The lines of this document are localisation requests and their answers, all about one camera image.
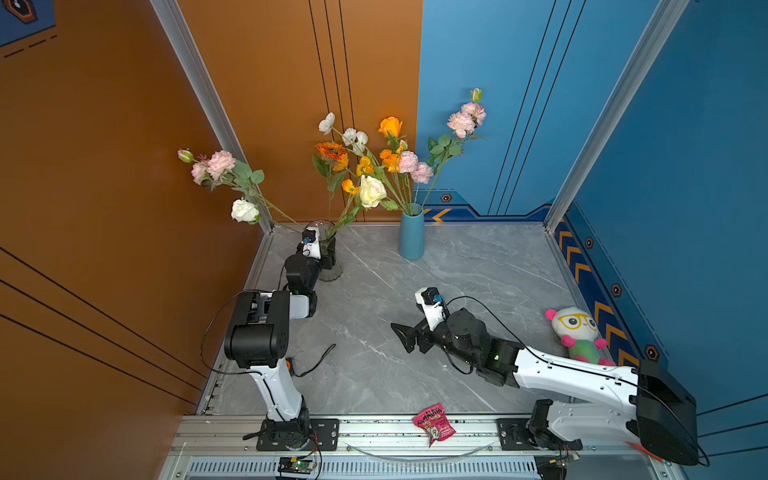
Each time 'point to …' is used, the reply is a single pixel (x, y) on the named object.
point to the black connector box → (551, 467)
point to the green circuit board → (292, 465)
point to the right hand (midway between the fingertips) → (402, 316)
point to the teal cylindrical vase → (412, 231)
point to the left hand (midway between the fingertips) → (323, 234)
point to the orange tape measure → (288, 365)
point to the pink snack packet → (432, 419)
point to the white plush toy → (579, 330)
